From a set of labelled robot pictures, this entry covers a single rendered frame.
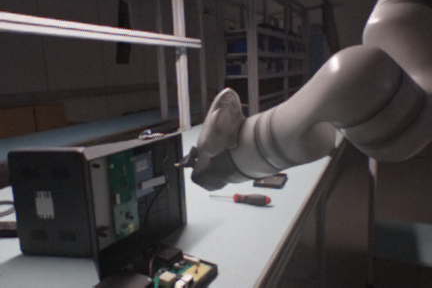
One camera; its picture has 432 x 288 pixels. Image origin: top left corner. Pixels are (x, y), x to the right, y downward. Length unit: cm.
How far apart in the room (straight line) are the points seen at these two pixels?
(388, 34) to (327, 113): 10
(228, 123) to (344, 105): 16
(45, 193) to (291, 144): 50
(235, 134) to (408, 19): 20
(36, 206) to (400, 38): 64
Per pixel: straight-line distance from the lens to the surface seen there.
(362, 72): 28
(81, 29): 137
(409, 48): 35
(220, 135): 38
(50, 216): 72
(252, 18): 326
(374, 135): 30
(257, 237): 72
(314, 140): 34
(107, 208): 63
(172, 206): 76
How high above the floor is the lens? 133
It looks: 9 degrees down
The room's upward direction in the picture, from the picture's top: 3 degrees counter-clockwise
